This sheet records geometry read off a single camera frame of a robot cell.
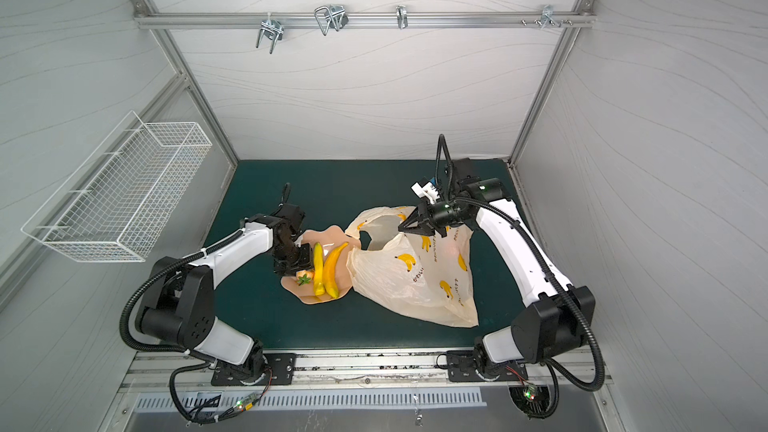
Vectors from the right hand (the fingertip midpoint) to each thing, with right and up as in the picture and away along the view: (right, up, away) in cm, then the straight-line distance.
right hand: (406, 223), depth 71 cm
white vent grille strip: (-47, -45, +1) cm, 65 cm away
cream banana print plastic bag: (+3, -12, -1) cm, 13 cm away
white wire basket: (-67, +4, -5) cm, 67 cm away
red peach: (-29, -17, +13) cm, 36 cm away
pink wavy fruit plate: (-23, -8, +22) cm, 33 cm away
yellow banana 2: (-22, -16, +16) cm, 32 cm away
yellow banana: (-25, -16, +17) cm, 34 cm away
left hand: (-27, -14, +17) cm, 35 cm away
